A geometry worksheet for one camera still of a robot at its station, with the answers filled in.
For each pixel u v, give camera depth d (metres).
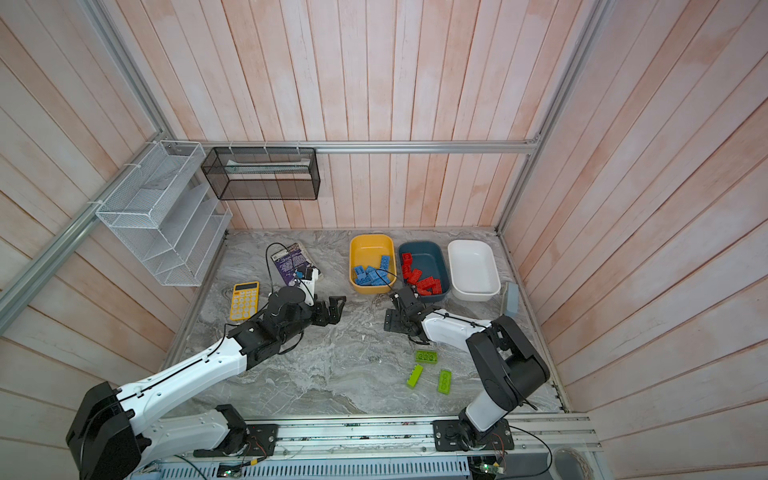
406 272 1.02
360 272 1.03
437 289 1.01
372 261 1.11
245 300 0.98
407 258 1.07
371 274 1.01
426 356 0.86
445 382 0.83
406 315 0.72
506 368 0.45
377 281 1.01
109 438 0.38
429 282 1.01
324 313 0.70
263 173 1.04
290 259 1.06
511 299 0.95
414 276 1.04
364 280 1.01
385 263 1.07
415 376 0.82
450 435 0.73
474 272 1.05
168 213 0.74
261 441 0.73
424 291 0.98
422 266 1.09
